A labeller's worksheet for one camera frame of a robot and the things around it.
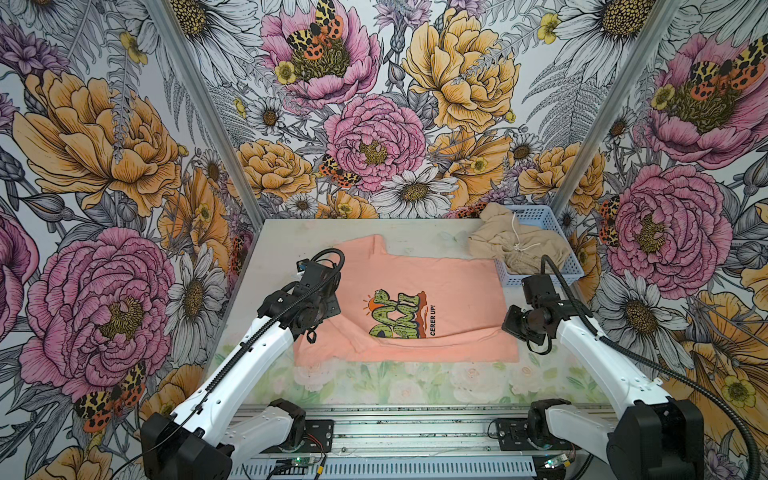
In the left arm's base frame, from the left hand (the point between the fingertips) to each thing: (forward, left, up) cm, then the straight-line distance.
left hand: (323, 312), depth 78 cm
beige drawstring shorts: (+31, -63, -11) cm, 71 cm away
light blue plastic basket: (+48, -77, -12) cm, 91 cm away
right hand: (-4, -50, -8) cm, 50 cm away
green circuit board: (-30, +4, -16) cm, 34 cm away
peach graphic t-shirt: (+9, -24, -16) cm, 30 cm away
